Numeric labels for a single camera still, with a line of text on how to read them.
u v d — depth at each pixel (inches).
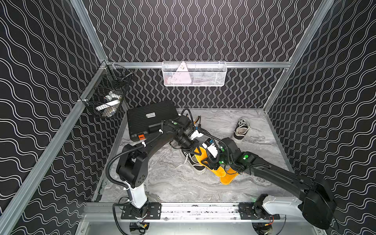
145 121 41.6
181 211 30.0
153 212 28.9
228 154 23.8
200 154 30.4
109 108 28.8
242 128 39.7
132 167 18.4
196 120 44.3
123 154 17.4
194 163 33.1
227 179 33.7
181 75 35.5
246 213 29.0
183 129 28.4
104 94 36.6
